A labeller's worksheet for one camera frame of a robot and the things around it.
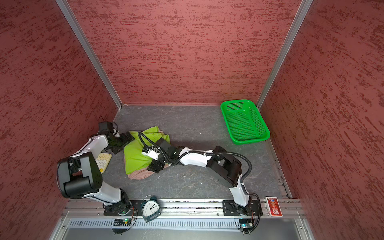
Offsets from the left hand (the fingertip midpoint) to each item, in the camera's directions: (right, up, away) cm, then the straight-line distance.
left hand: (129, 144), depth 91 cm
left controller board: (+4, -37, -19) cm, 42 cm away
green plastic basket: (+78, +14, +18) cm, 81 cm away
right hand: (+17, -10, -9) cm, 22 cm away
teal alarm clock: (+20, -28, -20) cm, 40 cm away
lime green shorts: (+8, -7, -10) cm, 15 cm away
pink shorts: (+10, -15, -8) cm, 20 cm away
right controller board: (+66, -36, -21) cm, 78 cm away
